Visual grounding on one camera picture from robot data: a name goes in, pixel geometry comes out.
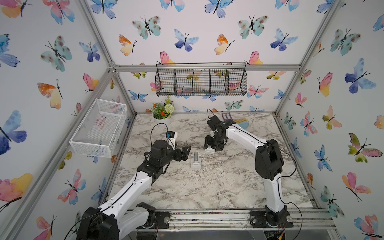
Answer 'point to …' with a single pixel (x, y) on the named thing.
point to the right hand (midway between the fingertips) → (208, 147)
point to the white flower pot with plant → (162, 112)
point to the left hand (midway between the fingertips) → (185, 145)
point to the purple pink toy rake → (227, 119)
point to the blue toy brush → (242, 122)
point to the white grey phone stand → (210, 150)
